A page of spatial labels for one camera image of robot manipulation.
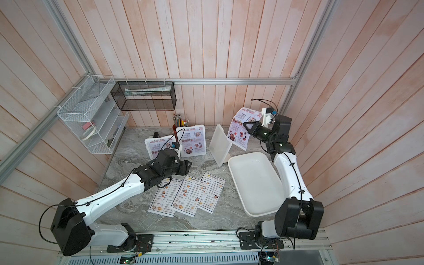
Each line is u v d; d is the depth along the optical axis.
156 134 1.11
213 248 0.73
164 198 0.87
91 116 0.72
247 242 0.73
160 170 0.59
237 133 0.80
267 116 0.70
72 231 0.39
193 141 0.98
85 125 0.82
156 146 0.89
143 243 0.73
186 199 0.86
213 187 0.91
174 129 1.07
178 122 1.04
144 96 1.04
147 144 0.88
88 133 0.82
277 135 0.59
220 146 1.04
